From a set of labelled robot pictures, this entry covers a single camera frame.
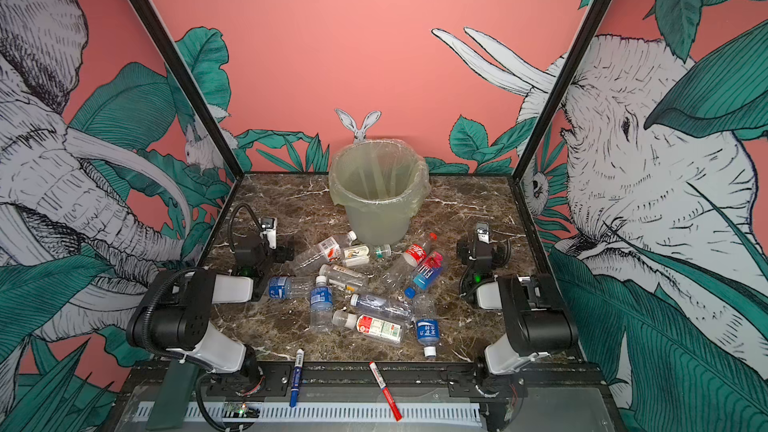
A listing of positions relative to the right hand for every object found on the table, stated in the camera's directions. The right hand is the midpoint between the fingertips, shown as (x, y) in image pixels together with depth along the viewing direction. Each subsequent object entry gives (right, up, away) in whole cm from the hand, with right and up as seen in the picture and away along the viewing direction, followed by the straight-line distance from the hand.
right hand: (480, 234), depth 93 cm
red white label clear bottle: (-49, -5, 0) cm, 49 cm away
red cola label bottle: (-26, -13, +2) cm, 29 cm away
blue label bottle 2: (-48, -19, -9) cm, 53 cm away
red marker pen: (-30, -35, -20) cm, 50 cm away
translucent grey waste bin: (-33, +1, +7) cm, 34 cm away
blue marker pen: (-52, -34, -20) cm, 65 cm away
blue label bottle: (-57, -15, -7) cm, 60 cm away
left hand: (-65, +1, +1) cm, 65 cm away
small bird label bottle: (-38, -7, -1) cm, 39 cm away
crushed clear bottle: (-33, -19, -11) cm, 39 cm away
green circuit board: (-64, -39, -23) cm, 78 cm away
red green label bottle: (-33, -22, -15) cm, 43 cm away
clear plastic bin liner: (-32, +19, +9) cm, 38 cm away
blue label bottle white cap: (-18, -22, -14) cm, 32 cm away
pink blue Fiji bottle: (-17, -11, -6) cm, 22 cm away
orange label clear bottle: (-42, -13, -6) cm, 44 cm away
